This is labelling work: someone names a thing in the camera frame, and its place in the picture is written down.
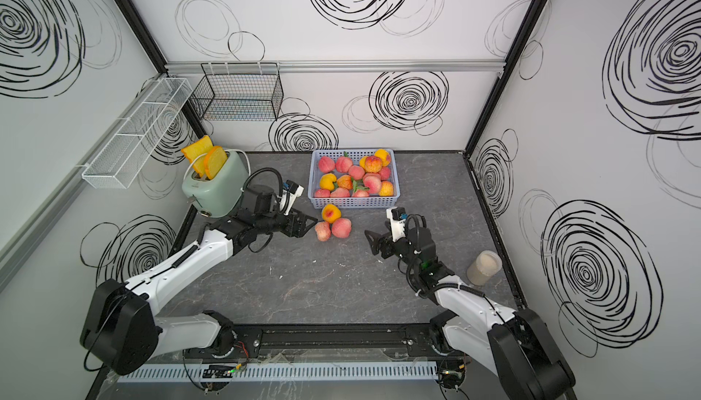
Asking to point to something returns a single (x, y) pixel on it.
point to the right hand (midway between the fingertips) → (377, 229)
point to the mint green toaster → (220, 195)
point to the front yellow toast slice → (214, 160)
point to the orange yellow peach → (386, 189)
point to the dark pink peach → (322, 194)
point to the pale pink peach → (322, 230)
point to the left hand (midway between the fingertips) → (308, 217)
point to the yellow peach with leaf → (327, 181)
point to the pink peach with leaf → (373, 183)
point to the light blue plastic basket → (351, 178)
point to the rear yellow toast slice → (196, 149)
